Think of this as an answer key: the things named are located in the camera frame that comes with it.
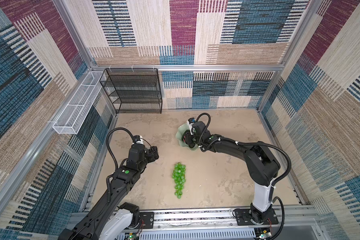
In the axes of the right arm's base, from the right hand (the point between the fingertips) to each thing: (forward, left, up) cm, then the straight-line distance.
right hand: (186, 136), depth 94 cm
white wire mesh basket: (-7, +55, +25) cm, 61 cm away
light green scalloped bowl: (+10, +3, -4) cm, 11 cm away
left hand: (-11, +19, +8) cm, 24 cm away
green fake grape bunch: (-23, +5, -5) cm, 24 cm away
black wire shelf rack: (+36, +37, +9) cm, 53 cm away
